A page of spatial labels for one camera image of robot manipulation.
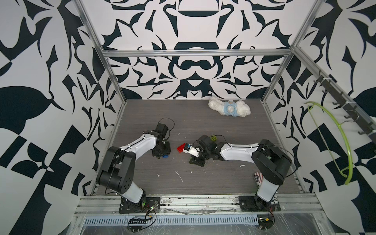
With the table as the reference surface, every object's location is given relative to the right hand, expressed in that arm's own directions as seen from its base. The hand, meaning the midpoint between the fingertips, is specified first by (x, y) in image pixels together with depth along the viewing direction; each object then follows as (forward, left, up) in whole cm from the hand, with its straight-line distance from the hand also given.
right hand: (191, 156), depth 89 cm
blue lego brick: (0, +15, 0) cm, 15 cm away
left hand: (+3, +15, +1) cm, 15 cm away
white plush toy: (+29, -26, +10) cm, 41 cm away
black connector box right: (-32, -35, -5) cm, 48 cm away
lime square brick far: (+12, -15, 0) cm, 19 cm away
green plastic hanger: (-16, -61, +27) cm, 69 cm away
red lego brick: (+5, +6, 0) cm, 8 cm away
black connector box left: (-32, +27, -4) cm, 42 cm away
